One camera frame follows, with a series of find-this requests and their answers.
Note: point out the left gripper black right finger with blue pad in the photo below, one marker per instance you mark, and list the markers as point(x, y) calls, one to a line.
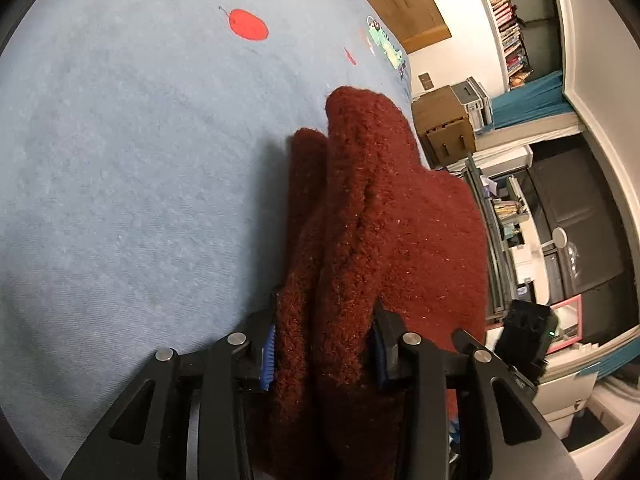
point(466, 415)

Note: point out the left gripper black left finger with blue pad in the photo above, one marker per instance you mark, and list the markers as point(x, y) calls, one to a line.
point(183, 415)

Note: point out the dark red knitted sweater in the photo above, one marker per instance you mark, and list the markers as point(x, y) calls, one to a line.
point(368, 225)

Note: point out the grey desk with shelf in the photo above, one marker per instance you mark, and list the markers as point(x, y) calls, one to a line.
point(506, 214)

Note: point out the wooden nightstand drawers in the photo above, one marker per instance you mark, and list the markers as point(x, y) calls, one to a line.
point(443, 127)

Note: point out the teal curtain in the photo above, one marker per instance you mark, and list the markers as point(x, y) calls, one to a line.
point(538, 99)

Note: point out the blue cartoon print bedsheet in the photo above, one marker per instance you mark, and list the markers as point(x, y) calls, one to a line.
point(143, 182)

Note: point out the bookshelf with books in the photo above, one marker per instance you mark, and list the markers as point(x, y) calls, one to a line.
point(511, 41)

